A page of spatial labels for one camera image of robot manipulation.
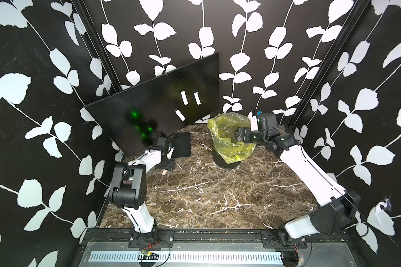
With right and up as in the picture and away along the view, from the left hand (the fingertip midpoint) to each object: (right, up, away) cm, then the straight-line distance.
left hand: (167, 162), depth 96 cm
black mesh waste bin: (+30, +2, -16) cm, 34 cm away
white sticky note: (+9, +26, -10) cm, 30 cm away
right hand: (+41, +17, -17) cm, 47 cm away
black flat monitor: (-16, +25, -8) cm, 30 cm away
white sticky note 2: (+18, +35, -11) cm, 41 cm away
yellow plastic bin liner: (+32, +20, -1) cm, 38 cm away
